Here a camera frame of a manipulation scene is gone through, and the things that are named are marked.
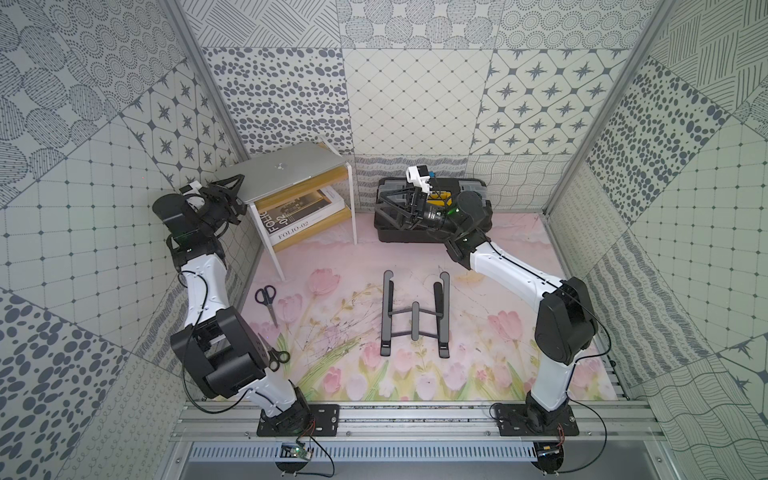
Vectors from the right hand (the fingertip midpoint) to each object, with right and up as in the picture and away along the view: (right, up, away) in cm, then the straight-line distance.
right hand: (377, 205), depth 66 cm
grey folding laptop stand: (+19, -24, +24) cm, 39 cm away
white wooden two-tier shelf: (-22, +6, +14) cm, 27 cm away
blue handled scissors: (-38, -27, +30) cm, 55 cm away
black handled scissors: (-30, -42, +18) cm, 55 cm away
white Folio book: (-31, -1, +27) cm, 41 cm away
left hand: (-34, +8, +6) cm, 35 cm away
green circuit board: (-18, -59, +4) cm, 62 cm away
